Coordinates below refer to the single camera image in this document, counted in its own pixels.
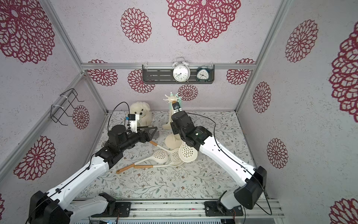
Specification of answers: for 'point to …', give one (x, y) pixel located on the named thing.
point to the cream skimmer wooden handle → (187, 153)
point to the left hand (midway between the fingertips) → (152, 128)
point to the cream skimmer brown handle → (173, 153)
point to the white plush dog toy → (143, 109)
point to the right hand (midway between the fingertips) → (177, 117)
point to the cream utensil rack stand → (172, 141)
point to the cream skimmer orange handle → (160, 156)
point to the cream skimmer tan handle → (144, 166)
